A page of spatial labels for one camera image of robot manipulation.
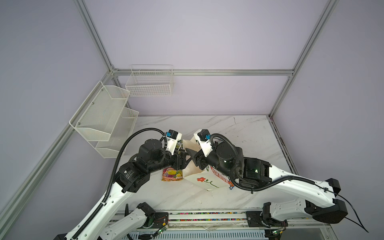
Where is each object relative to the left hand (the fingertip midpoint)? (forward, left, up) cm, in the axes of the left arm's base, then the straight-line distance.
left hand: (188, 155), depth 63 cm
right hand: (0, -1, +7) cm, 7 cm away
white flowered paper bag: (-7, -9, -9) cm, 14 cm away
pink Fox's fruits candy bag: (+3, +11, -28) cm, 30 cm away
